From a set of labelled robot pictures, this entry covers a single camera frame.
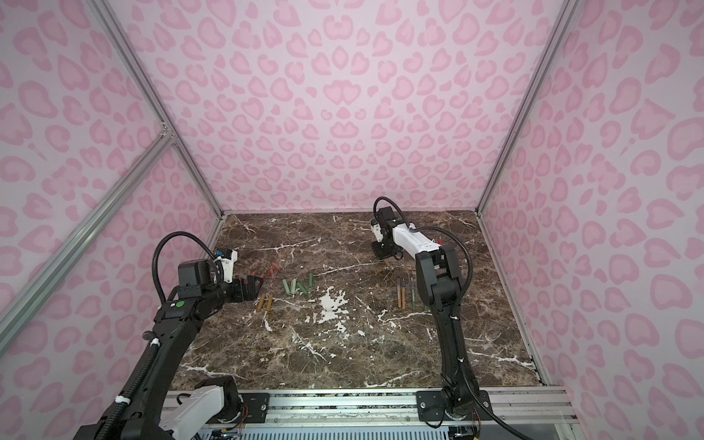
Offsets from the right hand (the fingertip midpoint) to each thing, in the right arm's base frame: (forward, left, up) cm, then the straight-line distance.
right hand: (384, 251), depth 105 cm
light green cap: (-15, +33, -1) cm, 36 cm away
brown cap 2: (-22, +39, 0) cm, 45 cm away
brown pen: (-14, -6, -2) cm, 15 cm away
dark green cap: (-13, +26, 0) cm, 29 cm away
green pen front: (-16, -10, -1) cm, 18 cm away
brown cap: (-22, +42, 0) cm, 47 cm away
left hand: (-21, +41, +16) cm, 49 cm away
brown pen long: (-17, -5, -1) cm, 18 cm away
